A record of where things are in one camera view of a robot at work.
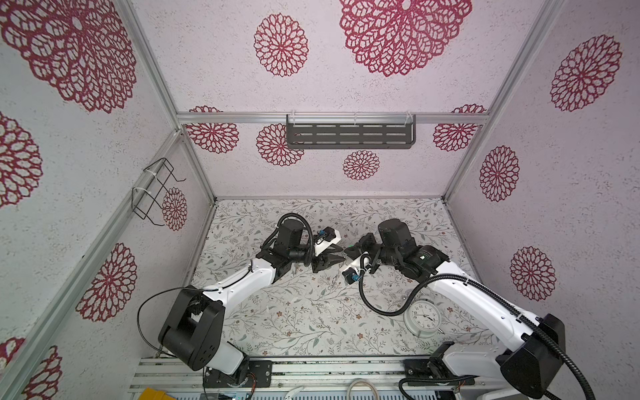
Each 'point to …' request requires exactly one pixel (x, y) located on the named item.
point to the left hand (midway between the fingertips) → (340, 256)
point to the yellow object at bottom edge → (149, 393)
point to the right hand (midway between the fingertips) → (348, 237)
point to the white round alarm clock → (422, 319)
